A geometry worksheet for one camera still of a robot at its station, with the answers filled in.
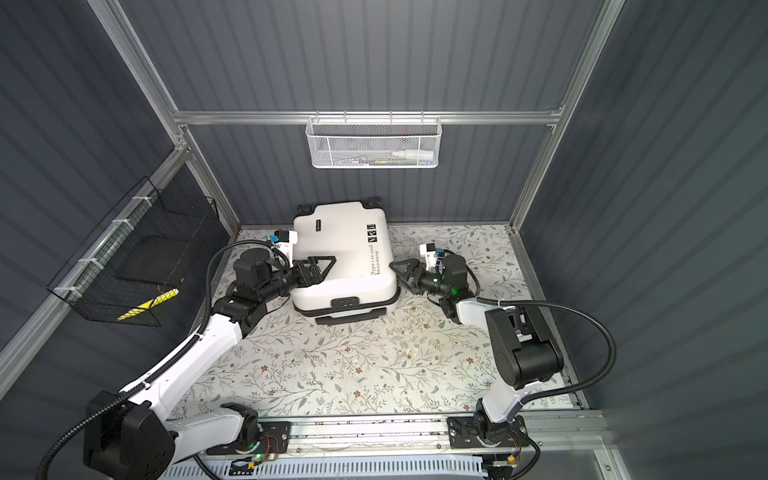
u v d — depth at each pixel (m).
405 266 0.79
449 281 0.73
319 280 0.68
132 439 0.39
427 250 0.85
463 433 0.74
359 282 0.82
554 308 0.46
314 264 0.68
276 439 0.72
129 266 0.72
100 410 0.38
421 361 0.87
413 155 0.93
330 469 0.77
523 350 0.48
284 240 0.69
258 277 0.59
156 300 0.70
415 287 0.80
